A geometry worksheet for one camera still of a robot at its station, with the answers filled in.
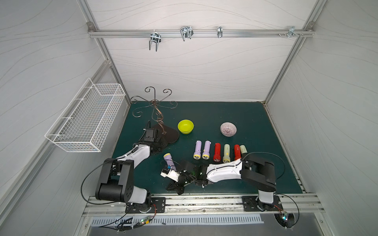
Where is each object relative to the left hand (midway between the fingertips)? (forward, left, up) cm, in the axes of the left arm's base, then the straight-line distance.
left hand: (166, 143), depth 92 cm
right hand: (-26, -3, +1) cm, 26 cm away
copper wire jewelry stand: (+9, +1, -3) cm, 10 cm away
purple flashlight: (-9, -2, -1) cm, 9 cm away
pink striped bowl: (+13, -42, -2) cm, 44 cm away
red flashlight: (-7, -32, -1) cm, 33 cm away
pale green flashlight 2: (-2, -49, -1) cm, 49 cm away
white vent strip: (-39, -15, -5) cm, 42 cm away
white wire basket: (-5, +34, +27) cm, 44 cm away
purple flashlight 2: (-7, -19, -1) cm, 21 cm away
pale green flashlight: (-9, -37, 0) cm, 38 cm away
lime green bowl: (+16, -11, -3) cm, 20 cm away
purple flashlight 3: (-6, -25, -1) cm, 26 cm away
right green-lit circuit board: (-37, -64, -6) cm, 74 cm away
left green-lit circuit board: (-40, +5, -3) cm, 40 cm away
